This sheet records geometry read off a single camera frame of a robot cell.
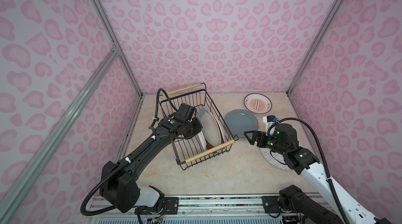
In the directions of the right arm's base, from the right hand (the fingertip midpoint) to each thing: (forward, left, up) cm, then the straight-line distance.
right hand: (251, 133), depth 74 cm
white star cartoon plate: (+4, +14, -3) cm, 14 cm away
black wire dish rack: (-2, +32, -18) cm, 36 cm away
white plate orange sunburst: (+37, -15, -21) cm, 45 cm away
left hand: (+5, +22, -1) cm, 23 cm away
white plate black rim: (-3, +23, -3) cm, 24 cm away
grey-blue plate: (+21, 0, -20) cm, 29 cm away
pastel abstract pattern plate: (+5, +19, -3) cm, 20 cm away
